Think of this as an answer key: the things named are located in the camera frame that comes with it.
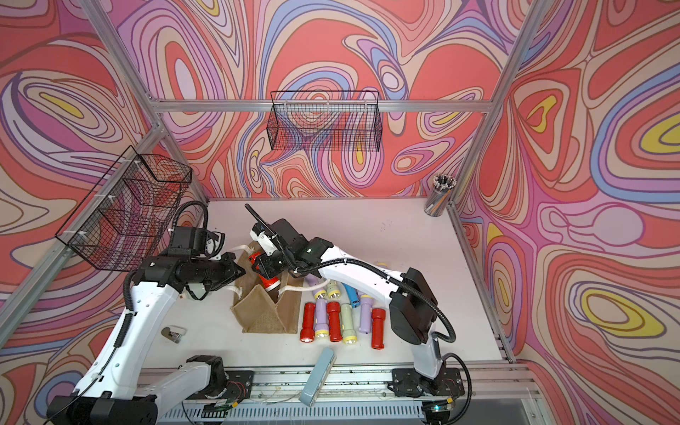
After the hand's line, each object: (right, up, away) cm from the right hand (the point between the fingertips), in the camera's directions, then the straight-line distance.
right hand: (261, 272), depth 76 cm
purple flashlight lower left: (+17, -16, +8) cm, 24 cm away
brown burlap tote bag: (-1, -11, -1) cm, 11 cm away
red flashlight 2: (+13, -20, +5) cm, 24 cm away
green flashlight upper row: (+21, -9, +13) cm, 26 cm away
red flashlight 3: (+21, -14, +9) cm, 26 cm away
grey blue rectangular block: (+17, -29, -2) cm, 34 cm away
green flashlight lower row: (+26, -20, +3) cm, 33 cm away
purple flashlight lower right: (+31, -15, +9) cm, 36 cm away
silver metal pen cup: (+63, +25, +32) cm, 75 cm away
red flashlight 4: (+35, -19, +6) cm, 40 cm away
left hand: (-3, +1, -2) cm, 4 cm away
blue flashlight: (+27, -10, +13) cm, 32 cm away
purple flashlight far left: (+13, -6, +17) cm, 22 cm away
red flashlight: (+3, -2, -4) cm, 5 cm away
